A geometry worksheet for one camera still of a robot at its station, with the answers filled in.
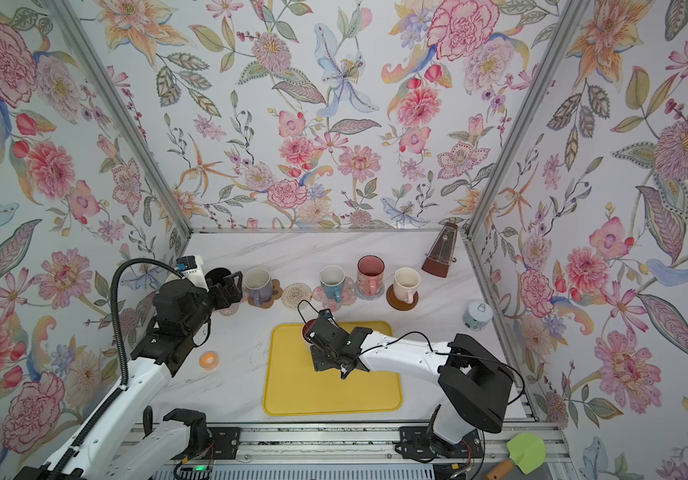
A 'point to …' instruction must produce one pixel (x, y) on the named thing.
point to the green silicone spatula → (527, 452)
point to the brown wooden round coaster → (397, 304)
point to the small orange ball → (208, 360)
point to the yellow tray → (294, 387)
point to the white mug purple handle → (258, 282)
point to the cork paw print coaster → (277, 292)
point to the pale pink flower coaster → (230, 311)
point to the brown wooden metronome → (440, 256)
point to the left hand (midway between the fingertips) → (232, 277)
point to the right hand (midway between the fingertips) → (322, 353)
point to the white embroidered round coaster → (295, 292)
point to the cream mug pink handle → (406, 283)
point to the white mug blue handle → (332, 278)
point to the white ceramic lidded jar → (477, 316)
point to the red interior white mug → (306, 328)
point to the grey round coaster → (367, 297)
